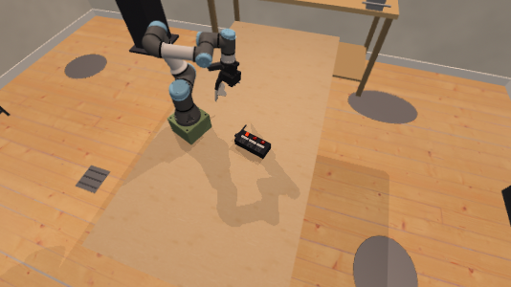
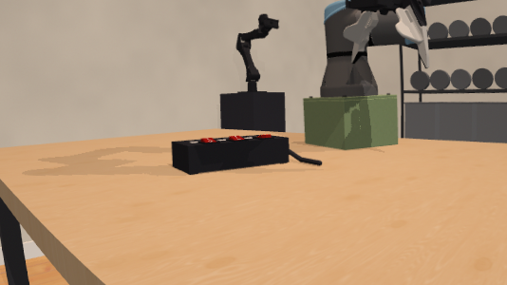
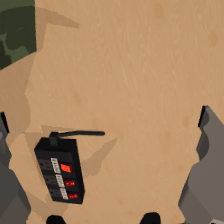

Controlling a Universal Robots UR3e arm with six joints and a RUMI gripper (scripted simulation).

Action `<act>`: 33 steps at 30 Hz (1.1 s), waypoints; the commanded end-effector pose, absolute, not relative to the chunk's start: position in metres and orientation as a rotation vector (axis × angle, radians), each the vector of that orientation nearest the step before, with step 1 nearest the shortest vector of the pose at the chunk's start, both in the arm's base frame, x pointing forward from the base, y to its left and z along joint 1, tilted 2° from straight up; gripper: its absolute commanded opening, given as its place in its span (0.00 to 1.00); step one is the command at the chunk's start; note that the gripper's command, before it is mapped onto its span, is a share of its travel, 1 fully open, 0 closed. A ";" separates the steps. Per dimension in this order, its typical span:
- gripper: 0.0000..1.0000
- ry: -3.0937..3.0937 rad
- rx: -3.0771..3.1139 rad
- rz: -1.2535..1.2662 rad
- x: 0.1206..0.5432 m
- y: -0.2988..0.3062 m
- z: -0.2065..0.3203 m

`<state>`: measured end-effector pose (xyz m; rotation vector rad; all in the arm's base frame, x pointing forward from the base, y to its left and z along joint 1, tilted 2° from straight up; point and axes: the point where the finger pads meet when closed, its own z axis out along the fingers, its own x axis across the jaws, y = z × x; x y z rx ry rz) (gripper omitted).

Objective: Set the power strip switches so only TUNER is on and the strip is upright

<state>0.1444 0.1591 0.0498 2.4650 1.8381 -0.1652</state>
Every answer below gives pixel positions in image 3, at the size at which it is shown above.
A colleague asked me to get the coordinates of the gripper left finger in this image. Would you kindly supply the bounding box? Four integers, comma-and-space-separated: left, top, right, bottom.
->
0, 112, 31, 224

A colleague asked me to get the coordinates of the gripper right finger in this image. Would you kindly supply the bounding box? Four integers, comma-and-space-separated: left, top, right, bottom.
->
178, 105, 224, 224

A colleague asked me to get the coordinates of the black power strip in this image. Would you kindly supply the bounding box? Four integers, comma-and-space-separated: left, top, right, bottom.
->
34, 131, 105, 205

